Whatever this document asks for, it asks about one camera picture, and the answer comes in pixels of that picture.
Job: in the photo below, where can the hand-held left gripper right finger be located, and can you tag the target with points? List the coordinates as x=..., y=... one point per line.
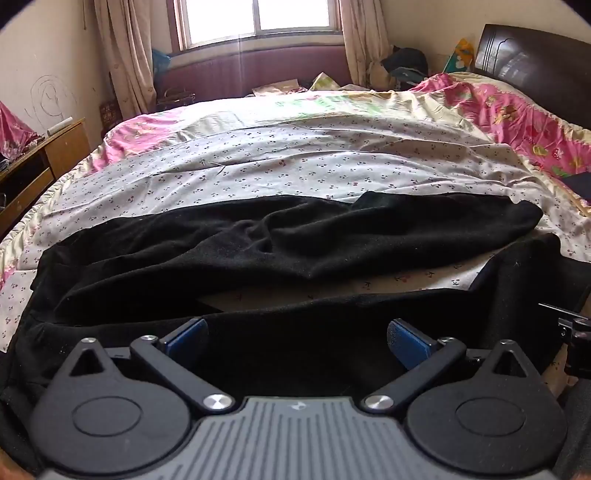
x=408, y=344

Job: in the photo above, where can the white paper roll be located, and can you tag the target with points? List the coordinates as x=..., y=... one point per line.
x=57, y=127

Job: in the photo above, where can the colourful printed bag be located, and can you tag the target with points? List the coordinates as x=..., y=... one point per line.
x=461, y=55

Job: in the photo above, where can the dark square cloth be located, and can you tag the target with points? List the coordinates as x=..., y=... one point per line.
x=581, y=184

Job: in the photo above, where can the pink patterned cloth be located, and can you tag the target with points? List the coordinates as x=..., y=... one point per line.
x=11, y=134

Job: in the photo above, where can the window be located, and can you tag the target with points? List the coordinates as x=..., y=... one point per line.
x=221, y=18

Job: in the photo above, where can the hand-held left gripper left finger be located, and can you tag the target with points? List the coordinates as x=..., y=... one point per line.
x=187, y=337

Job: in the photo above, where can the dark clothes pile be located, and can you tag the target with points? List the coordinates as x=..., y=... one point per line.
x=406, y=60

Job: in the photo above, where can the yellow patterned cloth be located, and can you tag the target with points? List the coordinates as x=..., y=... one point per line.
x=324, y=81

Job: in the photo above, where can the black pants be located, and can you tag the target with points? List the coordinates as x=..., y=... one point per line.
x=231, y=244

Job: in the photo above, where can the cherry print bed sheet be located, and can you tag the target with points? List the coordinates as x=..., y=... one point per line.
x=286, y=157

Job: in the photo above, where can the dark wooden headboard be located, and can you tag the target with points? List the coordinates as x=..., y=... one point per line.
x=531, y=64

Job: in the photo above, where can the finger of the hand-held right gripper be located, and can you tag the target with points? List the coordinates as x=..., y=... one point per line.
x=577, y=341

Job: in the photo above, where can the wooden side cabinet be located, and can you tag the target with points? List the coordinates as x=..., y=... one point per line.
x=69, y=147

